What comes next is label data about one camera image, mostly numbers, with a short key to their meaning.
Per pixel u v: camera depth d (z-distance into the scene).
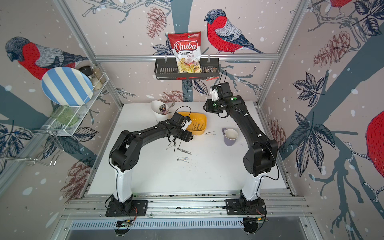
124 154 0.53
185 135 0.87
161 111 1.07
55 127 0.66
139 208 0.73
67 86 0.73
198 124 1.07
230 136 0.94
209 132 1.04
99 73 0.86
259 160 0.47
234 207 0.73
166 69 0.95
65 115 0.70
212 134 1.04
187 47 0.80
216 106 0.71
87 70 0.79
